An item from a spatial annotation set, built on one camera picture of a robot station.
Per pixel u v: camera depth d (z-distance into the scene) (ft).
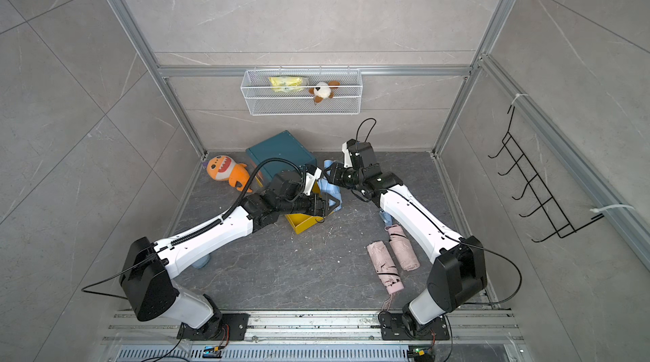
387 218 3.03
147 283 1.34
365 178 1.99
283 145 3.08
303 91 2.89
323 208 2.21
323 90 2.80
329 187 2.45
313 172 2.32
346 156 2.38
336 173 2.29
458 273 1.37
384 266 2.68
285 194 1.99
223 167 3.41
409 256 2.80
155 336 2.39
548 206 2.09
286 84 2.74
